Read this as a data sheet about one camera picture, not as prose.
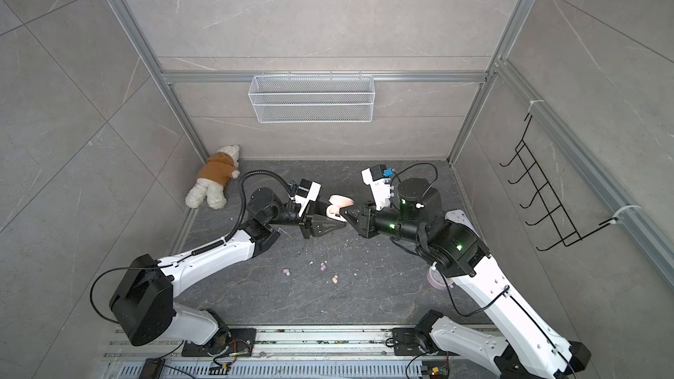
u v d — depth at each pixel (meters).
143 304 0.42
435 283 0.82
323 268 0.87
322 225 0.60
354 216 0.57
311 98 1.00
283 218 0.61
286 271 0.86
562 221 0.65
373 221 0.50
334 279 0.85
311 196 0.55
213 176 1.06
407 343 0.72
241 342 0.73
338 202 0.61
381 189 0.51
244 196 0.56
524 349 0.36
